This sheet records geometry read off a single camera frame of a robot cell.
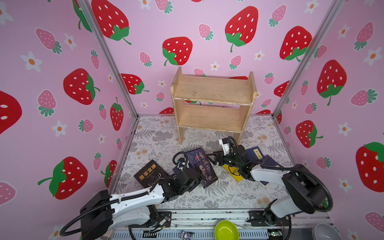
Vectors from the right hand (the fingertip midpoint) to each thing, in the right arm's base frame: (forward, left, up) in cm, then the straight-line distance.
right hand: (209, 155), depth 84 cm
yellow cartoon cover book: (-9, -14, -1) cm, 16 cm away
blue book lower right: (+7, -37, -12) cm, 40 cm away
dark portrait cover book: (-3, +6, -2) cm, 7 cm away
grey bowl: (-28, -57, -10) cm, 64 cm away
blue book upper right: (+12, -30, -13) cm, 35 cm away
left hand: (-10, +2, -1) cm, 10 cm away
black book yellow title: (-11, +34, -10) cm, 38 cm away
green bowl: (-33, -11, -12) cm, 37 cm away
